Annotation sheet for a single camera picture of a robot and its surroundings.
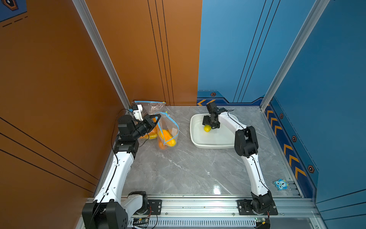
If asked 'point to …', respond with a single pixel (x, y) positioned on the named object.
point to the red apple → (172, 142)
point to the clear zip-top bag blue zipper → (149, 109)
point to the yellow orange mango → (207, 128)
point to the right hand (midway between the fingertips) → (207, 123)
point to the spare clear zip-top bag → (167, 131)
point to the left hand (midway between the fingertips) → (161, 114)
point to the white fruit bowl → (221, 138)
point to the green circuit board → (141, 222)
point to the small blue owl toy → (281, 184)
